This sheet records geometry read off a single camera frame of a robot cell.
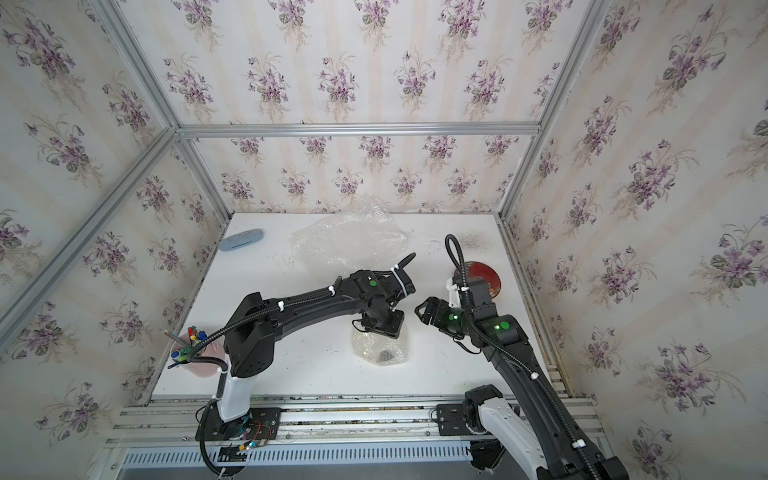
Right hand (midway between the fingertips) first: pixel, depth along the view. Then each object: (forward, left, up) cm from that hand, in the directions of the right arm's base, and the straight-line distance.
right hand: (431, 315), depth 76 cm
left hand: (-2, +9, -8) cm, 12 cm away
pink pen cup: (-7, +57, -7) cm, 58 cm away
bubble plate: (+39, +22, -14) cm, 47 cm away
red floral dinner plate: (+25, -22, -16) cm, 37 cm away
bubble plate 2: (-5, +14, -11) cm, 18 cm away
